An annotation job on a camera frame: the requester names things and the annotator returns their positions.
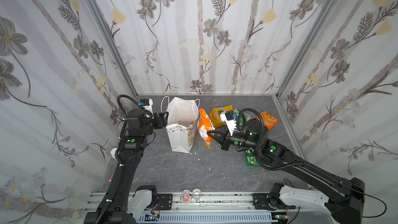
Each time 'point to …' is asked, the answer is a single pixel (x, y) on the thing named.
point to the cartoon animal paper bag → (182, 115)
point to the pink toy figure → (186, 197)
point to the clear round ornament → (197, 194)
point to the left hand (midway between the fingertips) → (160, 108)
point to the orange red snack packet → (269, 121)
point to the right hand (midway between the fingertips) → (207, 132)
